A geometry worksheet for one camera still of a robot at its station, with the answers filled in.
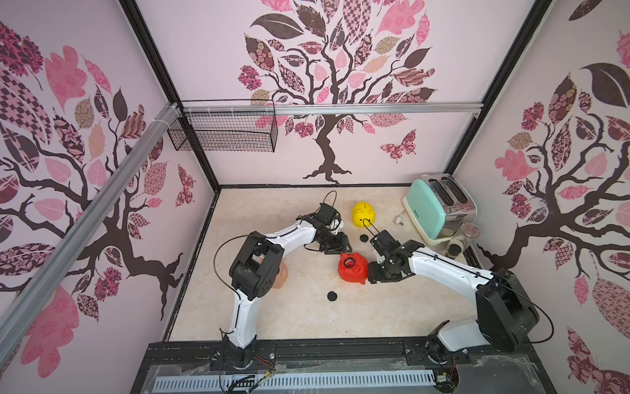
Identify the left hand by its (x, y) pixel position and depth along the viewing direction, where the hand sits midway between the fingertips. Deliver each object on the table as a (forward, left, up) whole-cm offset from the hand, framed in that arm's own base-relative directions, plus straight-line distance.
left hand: (347, 254), depth 91 cm
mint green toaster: (+14, -34, +12) cm, 38 cm away
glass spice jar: (+4, -43, +9) cm, 44 cm away
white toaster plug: (+19, -25, -4) cm, 32 cm away
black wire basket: (+41, +48, +29) cm, 70 cm away
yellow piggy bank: (+17, -7, +3) cm, 19 cm away
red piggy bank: (-8, -1, +4) cm, 9 cm away
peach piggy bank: (-10, +24, +3) cm, 26 cm away
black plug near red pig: (-14, +6, -5) cm, 16 cm away
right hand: (-8, -10, -1) cm, 13 cm away
